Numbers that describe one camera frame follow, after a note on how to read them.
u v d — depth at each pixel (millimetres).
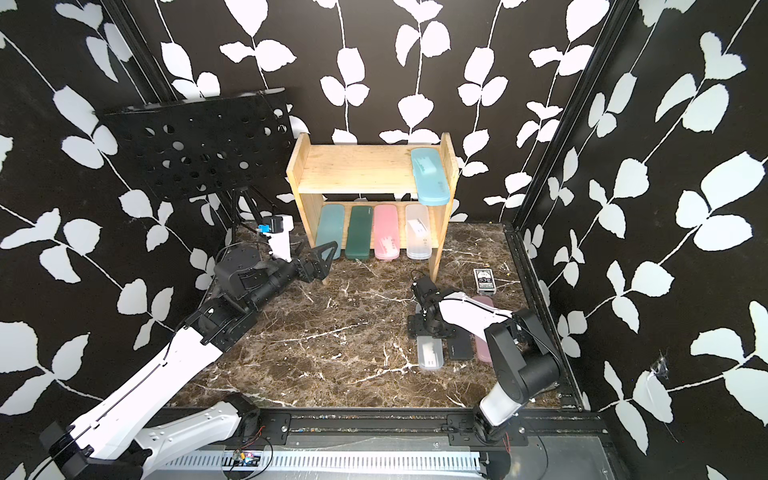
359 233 873
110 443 347
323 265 592
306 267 573
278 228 547
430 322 775
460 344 863
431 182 717
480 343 879
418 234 881
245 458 704
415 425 762
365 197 1165
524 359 454
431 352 862
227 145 764
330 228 900
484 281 1020
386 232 884
